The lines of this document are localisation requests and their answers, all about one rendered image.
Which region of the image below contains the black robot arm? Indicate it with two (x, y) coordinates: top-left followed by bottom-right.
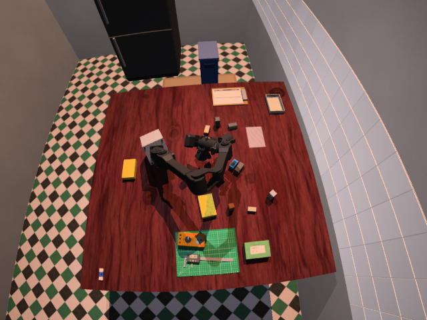
(150, 133), (236, 195)

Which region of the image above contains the pink flat rectangular pad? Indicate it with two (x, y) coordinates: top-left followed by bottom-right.
(246, 127), (266, 148)

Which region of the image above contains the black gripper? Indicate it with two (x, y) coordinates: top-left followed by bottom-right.
(184, 134), (217, 151)

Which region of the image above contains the green cutting mat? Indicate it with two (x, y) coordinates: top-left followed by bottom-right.
(175, 228), (240, 277)

